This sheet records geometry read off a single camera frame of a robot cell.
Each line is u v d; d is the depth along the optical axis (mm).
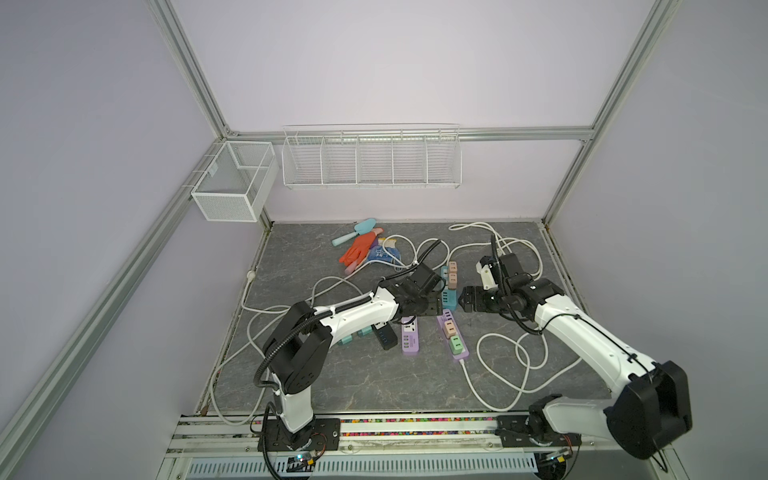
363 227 1197
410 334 886
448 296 961
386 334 888
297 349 463
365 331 891
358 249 1078
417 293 667
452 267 990
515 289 607
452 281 962
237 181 1008
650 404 404
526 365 830
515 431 737
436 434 753
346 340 886
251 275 1080
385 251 1084
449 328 845
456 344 808
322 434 736
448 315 913
